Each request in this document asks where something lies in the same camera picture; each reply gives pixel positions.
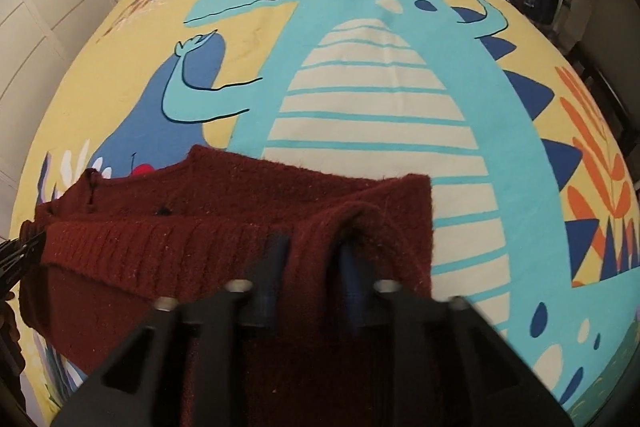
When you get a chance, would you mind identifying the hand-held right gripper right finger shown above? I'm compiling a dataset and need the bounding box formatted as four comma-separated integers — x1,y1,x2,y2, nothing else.
337,249,576,427

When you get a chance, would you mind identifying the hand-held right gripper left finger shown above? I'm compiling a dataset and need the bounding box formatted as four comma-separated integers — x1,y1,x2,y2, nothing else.
50,232,291,427

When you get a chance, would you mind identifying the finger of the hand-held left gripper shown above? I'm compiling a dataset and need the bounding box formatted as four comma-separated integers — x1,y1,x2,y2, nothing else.
0,232,48,288

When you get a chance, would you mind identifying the dark red knitted sweater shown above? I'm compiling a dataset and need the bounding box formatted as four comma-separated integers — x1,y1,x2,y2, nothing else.
19,144,436,427

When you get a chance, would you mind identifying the yellow dinosaur printed bedsheet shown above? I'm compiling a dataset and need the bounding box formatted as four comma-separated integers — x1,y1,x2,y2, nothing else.
10,0,640,427

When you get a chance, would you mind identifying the dark wooden chair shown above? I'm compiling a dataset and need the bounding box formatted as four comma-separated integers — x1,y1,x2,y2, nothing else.
567,42,638,158

